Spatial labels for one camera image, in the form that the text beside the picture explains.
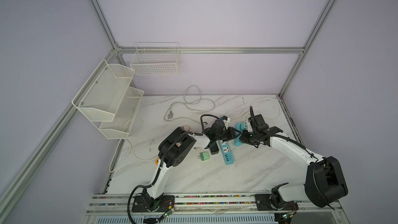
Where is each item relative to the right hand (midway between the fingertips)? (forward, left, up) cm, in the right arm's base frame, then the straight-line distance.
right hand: (240, 137), depth 87 cm
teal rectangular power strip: (-6, +8, -6) cm, 12 cm away
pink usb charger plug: (+10, +32, -7) cm, 34 cm away
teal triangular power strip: (+8, -1, 0) cm, 8 cm away
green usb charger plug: (-8, +21, -7) cm, 23 cm away
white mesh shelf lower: (+11, +78, -8) cm, 80 cm away
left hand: (+3, -1, -3) cm, 4 cm away
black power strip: (-3, +15, -6) cm, 16 cm away
